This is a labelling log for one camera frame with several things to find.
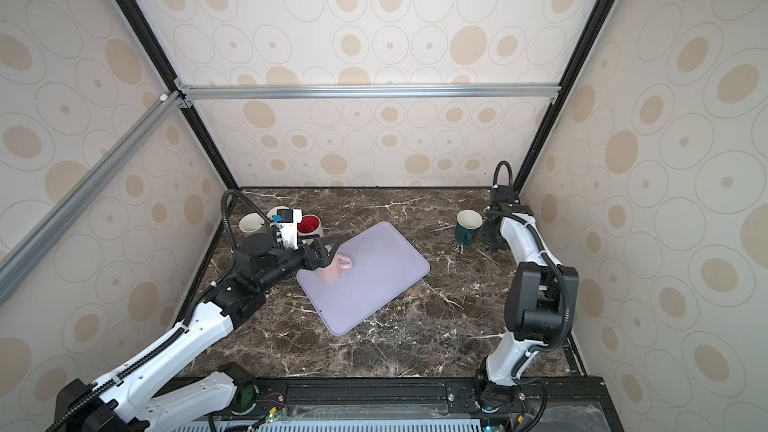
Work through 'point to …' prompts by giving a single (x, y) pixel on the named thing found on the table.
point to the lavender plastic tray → (384, 263)
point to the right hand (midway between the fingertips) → (500, 238)
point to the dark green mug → (468, 222)
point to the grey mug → (252, 223)
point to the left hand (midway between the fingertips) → (337, 236)
